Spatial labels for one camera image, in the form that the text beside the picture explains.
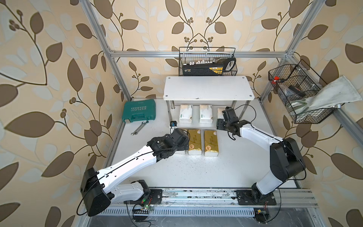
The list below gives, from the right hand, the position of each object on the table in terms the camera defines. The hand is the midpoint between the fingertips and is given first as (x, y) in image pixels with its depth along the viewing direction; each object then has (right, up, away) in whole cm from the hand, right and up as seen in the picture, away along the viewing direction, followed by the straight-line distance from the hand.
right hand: (222, 123), depth 94 cm
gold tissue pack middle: (-19, -14, -8) cm, 25 cm away
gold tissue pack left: (-27, -18, -5) cm, 33 cm away
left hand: (-27, -8, -18) cm, 33 cm away
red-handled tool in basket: (+30, +27, -11) cm, 42 cm away
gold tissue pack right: (-9, -12, -7) cm, 16 cm away
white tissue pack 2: (-11, +6, +3) cm, 13 cm away
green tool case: (-61, +9, +14) cm, 63 cm away
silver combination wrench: (-59, -4, +9) cm, 59 cm away
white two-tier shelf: (-5, +19, -17) cm, 26 cm away
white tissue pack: (-24, +7, +4) cm, 26 cm away
